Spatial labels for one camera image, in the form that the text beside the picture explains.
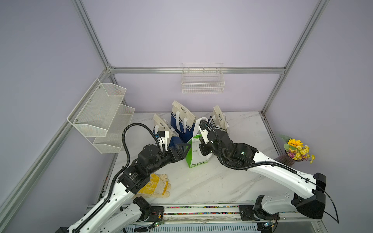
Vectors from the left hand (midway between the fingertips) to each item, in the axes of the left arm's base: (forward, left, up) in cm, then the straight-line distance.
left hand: (185, 149), depth 66 cm
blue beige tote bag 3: (+23, -19, -4) cm, 30 cm away
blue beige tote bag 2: (+27, +3, -11) cm, 29 cm away
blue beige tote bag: (+19, +15, -5) cm, 25 cm away
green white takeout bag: (+1, -5, -11) cm, 12 cm away
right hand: (+7, -8, -1) cm, 11 cm away
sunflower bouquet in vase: (+2, -55, -5) cm, 55 cm away
